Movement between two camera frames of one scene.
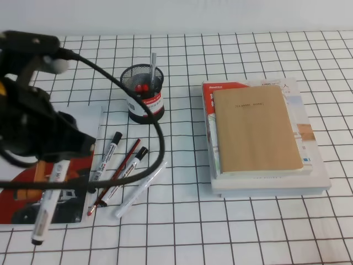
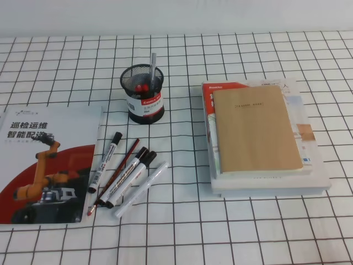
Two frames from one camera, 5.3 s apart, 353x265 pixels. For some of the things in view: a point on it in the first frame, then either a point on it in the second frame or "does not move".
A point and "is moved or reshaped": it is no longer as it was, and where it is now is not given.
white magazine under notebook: [304, 134] does not move
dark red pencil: [122, 164] does not move
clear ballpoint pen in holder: [153, 65] does not move
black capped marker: [58, 169] is moved or reshaped
